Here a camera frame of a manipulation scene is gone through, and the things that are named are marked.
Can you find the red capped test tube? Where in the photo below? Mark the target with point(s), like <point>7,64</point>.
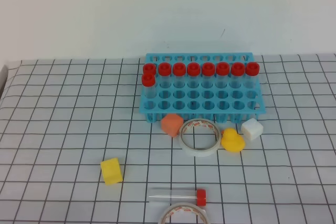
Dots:
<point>197,197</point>

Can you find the red capped tube front left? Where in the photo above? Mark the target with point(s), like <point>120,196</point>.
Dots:
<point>148,82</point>

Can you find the blue test tube rack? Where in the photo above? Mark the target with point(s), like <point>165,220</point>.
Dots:
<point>219,102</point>

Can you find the orange foam cube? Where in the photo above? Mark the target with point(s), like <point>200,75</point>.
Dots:
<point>171,124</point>

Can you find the white tape roll centre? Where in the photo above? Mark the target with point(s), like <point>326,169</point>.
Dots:
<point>197,152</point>

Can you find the white tape roll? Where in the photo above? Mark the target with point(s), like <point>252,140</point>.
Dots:
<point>197,152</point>
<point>184,207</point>

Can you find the yellow rubber duck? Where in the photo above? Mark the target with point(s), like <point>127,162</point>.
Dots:
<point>232,141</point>

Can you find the white foam cube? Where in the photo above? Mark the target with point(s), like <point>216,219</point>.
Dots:
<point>252,129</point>

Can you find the yellow foam cube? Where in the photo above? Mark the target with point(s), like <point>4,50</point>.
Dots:
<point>111,171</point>

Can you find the checkered table cloth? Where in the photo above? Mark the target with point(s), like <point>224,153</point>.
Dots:
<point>61,118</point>

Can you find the white tape roll bottom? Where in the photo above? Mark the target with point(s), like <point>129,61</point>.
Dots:
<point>184,207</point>

